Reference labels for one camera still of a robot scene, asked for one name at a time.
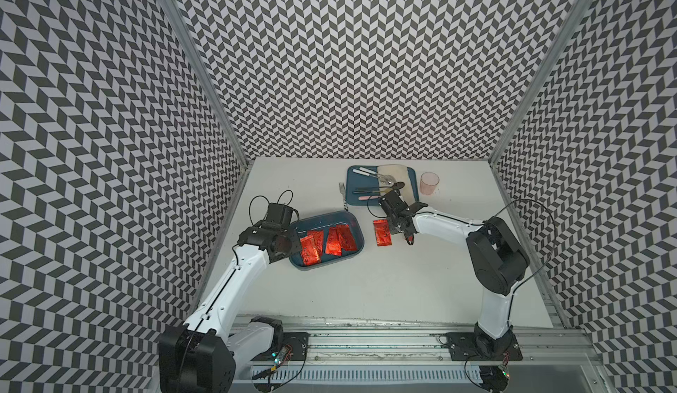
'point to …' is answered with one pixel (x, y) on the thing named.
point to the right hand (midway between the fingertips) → (403, 224)
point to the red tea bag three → (310, 254)
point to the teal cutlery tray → (354, 180)
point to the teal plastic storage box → (326, 239)
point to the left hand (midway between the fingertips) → (290, 248)
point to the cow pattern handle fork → (342, 190)
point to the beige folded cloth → (390, 174)
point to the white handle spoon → (388, 179)
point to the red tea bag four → (334, 244)
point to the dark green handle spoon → (398, 186)
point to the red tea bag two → (346, 238)
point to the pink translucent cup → (428, 181)
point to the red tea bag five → (318, 238)
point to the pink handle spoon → (367, 197)
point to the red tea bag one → (383, 233)
